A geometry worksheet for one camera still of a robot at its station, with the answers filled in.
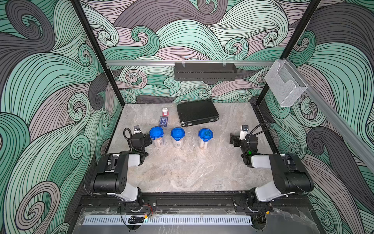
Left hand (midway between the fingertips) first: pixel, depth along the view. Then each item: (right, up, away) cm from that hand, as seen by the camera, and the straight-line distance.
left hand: (139, 134), depth 93 cm
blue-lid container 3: (+42, +1, -8) cm, 43 cm away
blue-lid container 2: (+25, +1, -8) cm, 27 cm away
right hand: (+65, +1, 0) cm, 65 cm away
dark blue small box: (+13, +8, +14) cm, 21 cm away
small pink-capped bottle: (+14, +15, +17) cm, 27 cm away
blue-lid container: (+13, +1, -8) cm, 15 cm away
